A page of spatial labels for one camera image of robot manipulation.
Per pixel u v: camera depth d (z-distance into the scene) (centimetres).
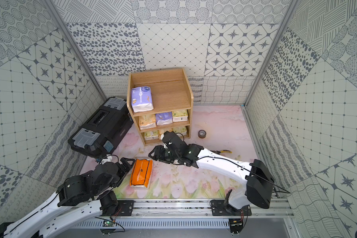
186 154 56
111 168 54
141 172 78
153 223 70
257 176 40
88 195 47
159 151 64
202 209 76
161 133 97
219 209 73
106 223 71
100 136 82
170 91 84
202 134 101
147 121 83
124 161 64
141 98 71
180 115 86
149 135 95
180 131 98
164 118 85
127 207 73
